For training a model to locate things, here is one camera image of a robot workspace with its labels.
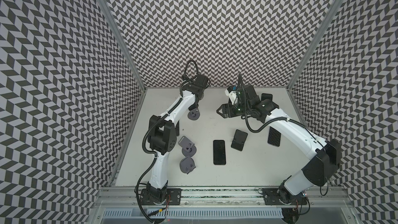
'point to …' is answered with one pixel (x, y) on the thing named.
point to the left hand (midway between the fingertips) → (190, 93)
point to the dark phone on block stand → (266, 96)
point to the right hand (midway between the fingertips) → (222, 114)
